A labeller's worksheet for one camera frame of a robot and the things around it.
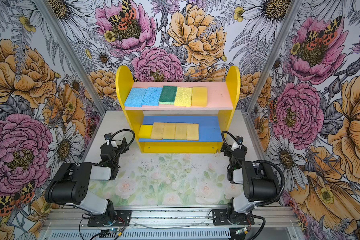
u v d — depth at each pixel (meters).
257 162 0.54
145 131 0.89
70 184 0.46
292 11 0.73
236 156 0.72
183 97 0.69
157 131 0.90
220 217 0.74
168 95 0.70
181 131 0.89
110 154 0.71
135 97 0.70
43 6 0.71
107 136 0.79
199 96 0.69
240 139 0.78
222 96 0.72
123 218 0.73
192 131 0.89
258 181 0.47
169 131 0.89
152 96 0.70
